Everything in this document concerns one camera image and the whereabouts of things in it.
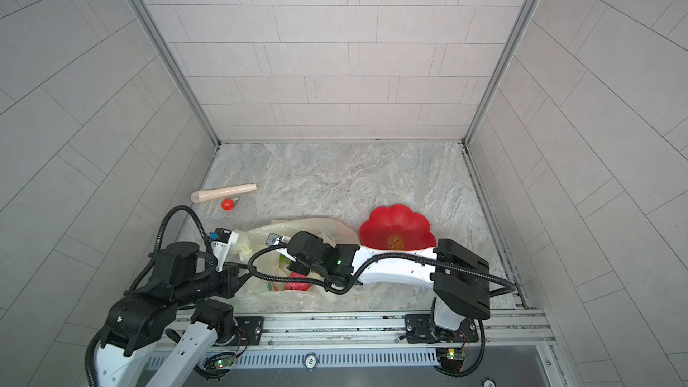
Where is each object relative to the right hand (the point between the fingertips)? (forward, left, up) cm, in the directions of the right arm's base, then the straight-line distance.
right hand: (290, 246), depth 75 cm
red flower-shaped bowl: (+10, -32, -12) cm, 36 cm away
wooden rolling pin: (+24, +34, -5) cm, 42 cm away
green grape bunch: (-3, +2, -2) cm, 4 cm away
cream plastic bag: (-8, +5, -5) cm, 11 cm away
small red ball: (+20, +26, -7) cm, 34 cm away
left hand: (-8, +5, +6) cm, 11 cm away
